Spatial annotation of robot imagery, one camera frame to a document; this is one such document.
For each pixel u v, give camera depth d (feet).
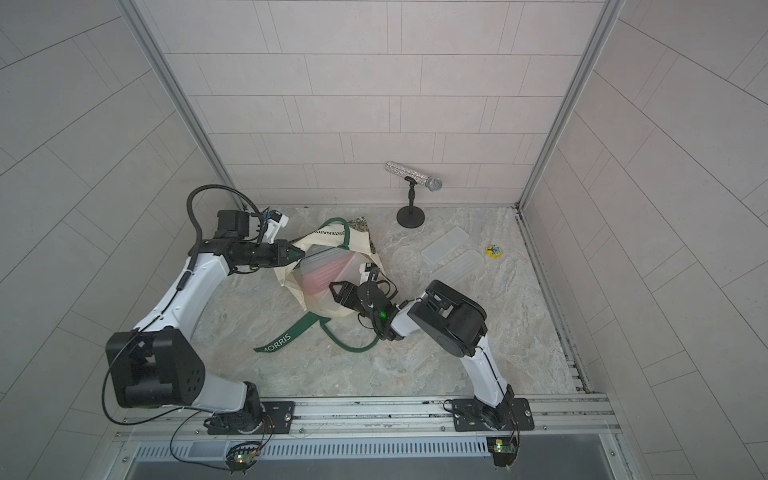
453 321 1.70
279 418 2.32
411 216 3.68
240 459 2.10
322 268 2.99
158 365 1.33
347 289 2.62
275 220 2.41
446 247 3.37
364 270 2.77
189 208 2.02
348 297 2.60
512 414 2.07
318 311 2.80
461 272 3.18
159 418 1.42
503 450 2.23
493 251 3.34
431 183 3.07
